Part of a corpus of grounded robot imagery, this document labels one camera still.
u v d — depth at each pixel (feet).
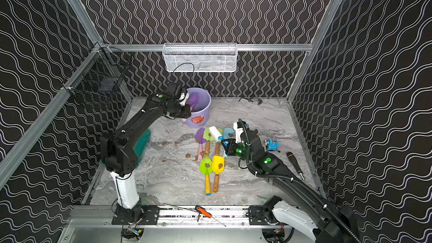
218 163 2.96
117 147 1.60
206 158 2.96
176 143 3.22
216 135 2.66
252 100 3.95
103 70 3.21
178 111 2.46
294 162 2.90
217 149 3.10
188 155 3.05
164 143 3.22
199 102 3.11
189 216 2.50
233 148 2.18
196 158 2.97
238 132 2.26
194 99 3.19
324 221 1.32
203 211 2.50
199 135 3.31
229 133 3.35
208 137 3.29
